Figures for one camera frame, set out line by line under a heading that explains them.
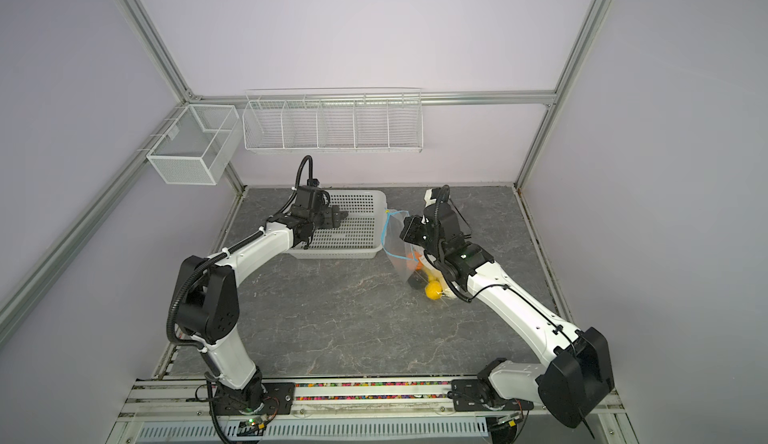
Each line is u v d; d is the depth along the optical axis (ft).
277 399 2.41
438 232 1.84
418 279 2.85
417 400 2.46
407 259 2.62
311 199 2.38
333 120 3.26
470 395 2.41
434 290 2.86
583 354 1.37
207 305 1.57
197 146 3.20
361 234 3.45
